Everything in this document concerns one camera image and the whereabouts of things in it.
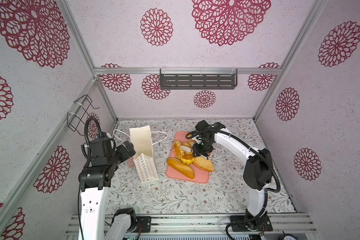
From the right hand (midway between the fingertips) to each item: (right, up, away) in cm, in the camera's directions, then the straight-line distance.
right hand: (197, 152), depth 87 cm
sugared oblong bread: (-12, 0, +10) cm, 16 cm away
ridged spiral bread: (-4, +4, +10) cm, 12 cm away
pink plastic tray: (+3, -15, +2) cm, 15 cm away
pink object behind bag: (-31, -1, -27) cm, 41 cm away
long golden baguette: (-10, -9, +1) cm, 13 cm away
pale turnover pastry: (+4, -7, +3) cm, 9 cm away
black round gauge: (+38, -36, -20) cm, 56 cm away
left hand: (-36, +2, -18) cm, 40 cm away
